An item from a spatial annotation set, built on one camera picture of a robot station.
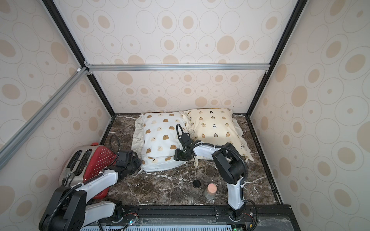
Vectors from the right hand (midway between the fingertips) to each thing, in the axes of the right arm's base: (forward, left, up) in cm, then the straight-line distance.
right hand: (181, 156), depth 95 cm
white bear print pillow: (+6, +18, +10) cm, 21 cm away
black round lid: (-17, -10, -3) cm, 20 cm away
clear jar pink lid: (-24, -17, +8) cm, 31 cm away
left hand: (-5, +22, +4) cm, 23 cm away
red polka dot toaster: (-16, +47, +18) cm, 53 cm away
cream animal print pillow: (+18, -23, +11) cm, 31 cm away
